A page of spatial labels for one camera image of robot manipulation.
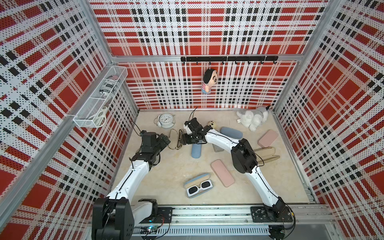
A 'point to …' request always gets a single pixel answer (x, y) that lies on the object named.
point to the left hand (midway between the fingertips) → (165, 140)
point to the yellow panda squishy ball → (212, 124)
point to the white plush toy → (248, 119)
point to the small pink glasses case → (267, 138)
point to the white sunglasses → (204, 185)
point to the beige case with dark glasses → (174, 140)
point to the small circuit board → (149, 230)
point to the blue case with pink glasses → (231, 132)
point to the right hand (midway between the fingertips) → (185, 140)
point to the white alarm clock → (165, 120)
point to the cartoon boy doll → (210, 78)
